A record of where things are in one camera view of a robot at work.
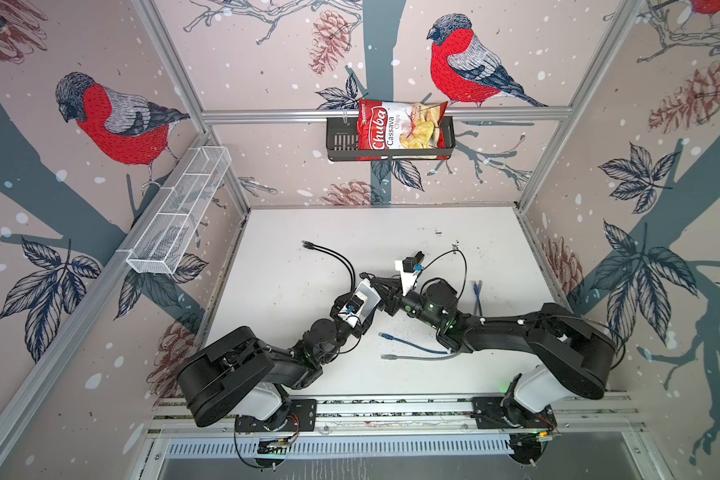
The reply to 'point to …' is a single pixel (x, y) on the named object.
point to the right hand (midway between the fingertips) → (367, 292)
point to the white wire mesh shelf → (167, 235)
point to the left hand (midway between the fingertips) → (365, 297)
